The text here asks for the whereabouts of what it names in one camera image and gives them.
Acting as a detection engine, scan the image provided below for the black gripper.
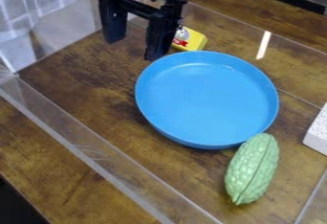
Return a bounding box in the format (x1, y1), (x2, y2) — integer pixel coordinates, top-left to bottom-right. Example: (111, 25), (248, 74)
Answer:
(99, 0), (188, 60)

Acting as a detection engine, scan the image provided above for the blue round tray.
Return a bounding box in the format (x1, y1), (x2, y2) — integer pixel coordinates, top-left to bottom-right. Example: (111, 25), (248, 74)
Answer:
(135, 51), (280, 149)

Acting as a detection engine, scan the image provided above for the white speckled sponge block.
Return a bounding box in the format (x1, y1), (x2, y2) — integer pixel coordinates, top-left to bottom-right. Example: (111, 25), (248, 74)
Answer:
(303, 102), (327, 156)

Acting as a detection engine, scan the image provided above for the white patterned cloth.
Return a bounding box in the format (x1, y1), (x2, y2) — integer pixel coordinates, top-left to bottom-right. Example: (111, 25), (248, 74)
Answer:
(0, 0), (104, 44)

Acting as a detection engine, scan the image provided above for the green bitter gourd toy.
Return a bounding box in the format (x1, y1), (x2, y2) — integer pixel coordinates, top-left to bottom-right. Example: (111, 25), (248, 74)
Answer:
(224, 133), (280, 205)

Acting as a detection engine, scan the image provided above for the clear acrylic enclosure wall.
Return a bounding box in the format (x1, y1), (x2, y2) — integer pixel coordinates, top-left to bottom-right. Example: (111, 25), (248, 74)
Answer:
(0, 0), (327, 224)

